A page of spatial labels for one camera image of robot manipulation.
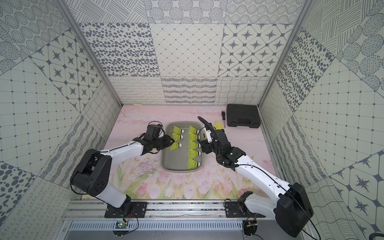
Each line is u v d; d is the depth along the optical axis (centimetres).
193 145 93
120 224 71
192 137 97
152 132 73
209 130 69
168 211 76
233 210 73
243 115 114
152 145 71
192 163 86
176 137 97
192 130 101
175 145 94
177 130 101
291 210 39
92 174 45
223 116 114
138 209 74
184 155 96
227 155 59
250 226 73
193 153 90
